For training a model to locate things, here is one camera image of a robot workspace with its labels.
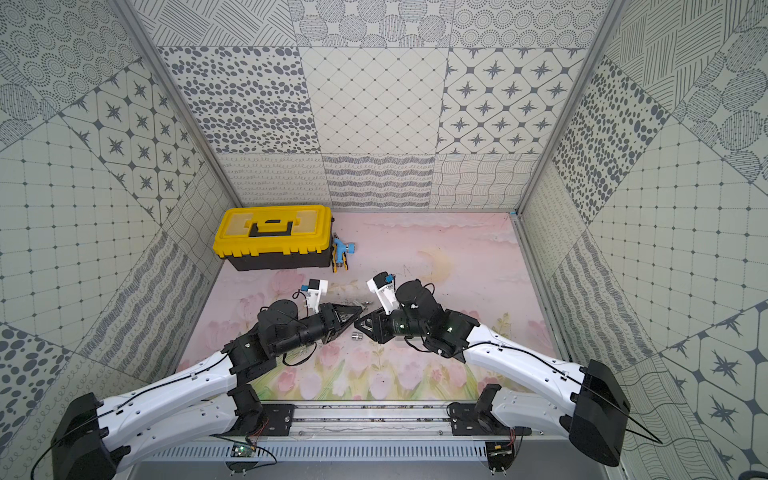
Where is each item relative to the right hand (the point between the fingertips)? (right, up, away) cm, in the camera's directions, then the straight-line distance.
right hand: (361, 324), depth 71 cm
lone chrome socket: (-3, -8, +15) cm, 17 cm away
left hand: (+1, +5, -3) cm, 6 cm away
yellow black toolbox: (-29, +21, +20) cm, 41 cm away
